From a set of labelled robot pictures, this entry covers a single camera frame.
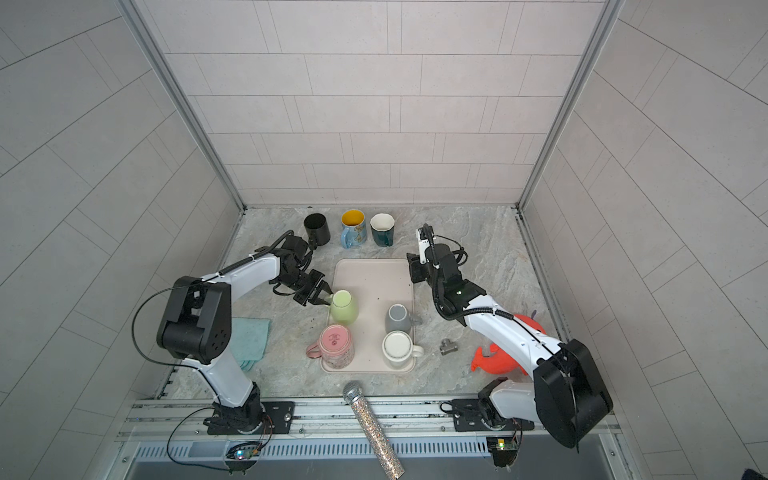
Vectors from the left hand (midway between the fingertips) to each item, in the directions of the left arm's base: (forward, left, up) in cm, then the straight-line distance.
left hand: (343, 289), depth 88 cm
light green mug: (-8, -1, +3) cm, 8 cm away
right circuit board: (-38, -41, -5) cm, 56 cm away
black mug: (+21, +11, +1) cm, 24 cm away
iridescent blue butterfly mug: (+20, -2, +3) cm, 21 cm away
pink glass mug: (-18, -1, +6) cm, 19 cm away
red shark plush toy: (-18, -43, -6) cm, 47 cm away
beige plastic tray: (+4, -9, -5) cm, 11 cm away
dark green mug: (+22, -11, +2) cm, 24 cm away
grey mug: (-10, -17, +4) cm, 20 cm away
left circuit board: (-39, +17, -1) cm, 42 cm away
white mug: (-18, -17, +1) cm, 25 cm away
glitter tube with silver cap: (-41, -15, -1) cm, 44 cm away
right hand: (+6, -20, +11) cm, 24 cm away
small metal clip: (-15, -30, -4) cm, 34 cm away
